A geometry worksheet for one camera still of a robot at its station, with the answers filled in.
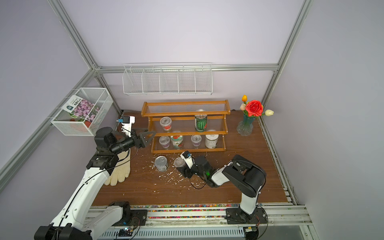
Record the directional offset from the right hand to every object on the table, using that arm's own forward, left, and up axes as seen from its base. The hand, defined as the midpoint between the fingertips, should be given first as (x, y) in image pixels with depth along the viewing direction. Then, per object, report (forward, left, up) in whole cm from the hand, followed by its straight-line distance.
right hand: (180, 163), depth 88 cm
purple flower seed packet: (+16, +48, +31) cm, 59 cm away
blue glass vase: (+23, -42, +5) cm, 48 cm away
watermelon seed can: (+15, -12, +19) cm, 27 cm away
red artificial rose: (+14, -38, +32) cm, 51 cm away
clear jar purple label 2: (+15, -9, +2) cm, 17 cm away
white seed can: (+12, -19, +5) cm, 23 cm away
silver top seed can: (0, +12, +1) cm, 12 cm away
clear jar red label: (+18, +8, +16) cm, 26 cm away
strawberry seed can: (+13, +3, +3) cm, 14 cm away
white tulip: (+18, -50, +24) cm, 58 cm away
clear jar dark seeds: (0, 0, +1) cm, 2 cm away
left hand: (+4, +12, +26) cm, 29 cm away
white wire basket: (+9, +55, +26) cm, 61 cm away
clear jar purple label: (+14, +11, +3) cm, 18 cm away
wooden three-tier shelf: (+17, -4, +13) cm, 22 cm away
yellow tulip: (+29, -38, +25) cm, 54 cm away
